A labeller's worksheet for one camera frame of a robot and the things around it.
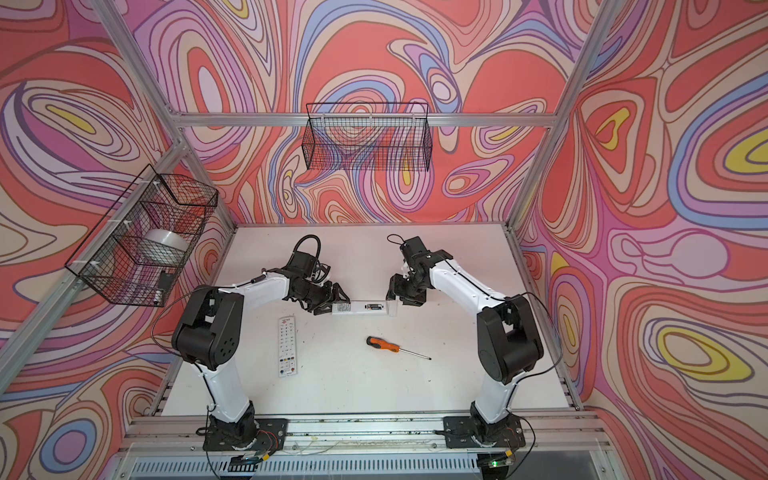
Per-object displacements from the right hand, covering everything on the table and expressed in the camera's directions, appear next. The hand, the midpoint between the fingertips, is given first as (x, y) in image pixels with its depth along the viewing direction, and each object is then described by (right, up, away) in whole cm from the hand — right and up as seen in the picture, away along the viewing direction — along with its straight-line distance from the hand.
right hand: (397, 304), depth 88 cm
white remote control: (-10, -2, +6) cm, 12 cm away
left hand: (-16, 0, +6) cm, 18 cm away
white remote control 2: (-32, -15, -3) cm, 35 cm away
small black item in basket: (-59, +8, -14) cm, 61 cm away
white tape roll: (-58, +19, -14) cm, 63 cm away
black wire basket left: (-66, +16, -14) cm, 69 cm away
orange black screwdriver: (-5, -11, -1) cm, 12 cm away
